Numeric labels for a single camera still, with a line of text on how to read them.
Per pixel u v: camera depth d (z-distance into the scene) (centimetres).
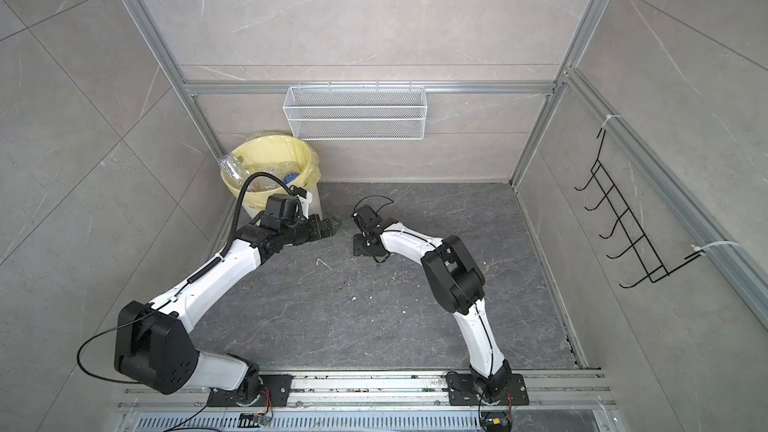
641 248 64
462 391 73
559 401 74
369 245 73
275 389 74
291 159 99
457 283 55
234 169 84
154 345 41
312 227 73
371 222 78
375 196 118
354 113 101
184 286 46
